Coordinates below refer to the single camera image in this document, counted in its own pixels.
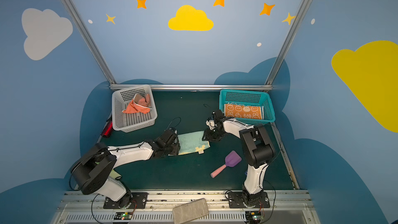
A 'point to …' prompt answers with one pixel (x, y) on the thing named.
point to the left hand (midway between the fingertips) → (178, 147)
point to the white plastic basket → (130, 122)
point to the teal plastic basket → (227, 96)
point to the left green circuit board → (123, 215)
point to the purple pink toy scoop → (231, 159)
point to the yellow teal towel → (192, 142)
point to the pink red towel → (139, 103)
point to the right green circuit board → (253, 217)
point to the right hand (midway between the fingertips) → (207, 138)
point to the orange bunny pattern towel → (243, 111)
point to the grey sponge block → (189, 211)
